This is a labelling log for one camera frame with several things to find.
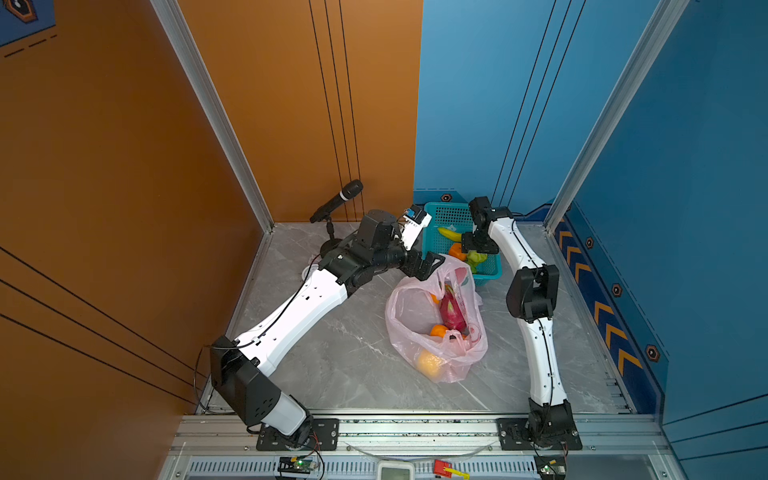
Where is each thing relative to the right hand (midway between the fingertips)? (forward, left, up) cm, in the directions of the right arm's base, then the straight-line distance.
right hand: (473, 249), depth 105 cm
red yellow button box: (-63, +17, -4) cm, 65 cm away
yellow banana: (+11, +7, -3) cm, 13 cm away
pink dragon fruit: (-26, +11, +2) cm, 28 cm away
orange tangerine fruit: (0, +6, 0) cm, 6 cm away
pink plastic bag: (-20, +22, -5) cm, 31 cm away
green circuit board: (-62, +49, -6) cm, 79 cm away
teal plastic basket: (+17, +4, 0) cm, 17 cm away
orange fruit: (-31, +16, +1) cm, 35 cm away
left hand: (-22, +19, +26) cm, 39 cm away
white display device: (-63, +28, -3) cm, 69 cm away
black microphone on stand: (+2, +41, +25) cm, 48 cm away
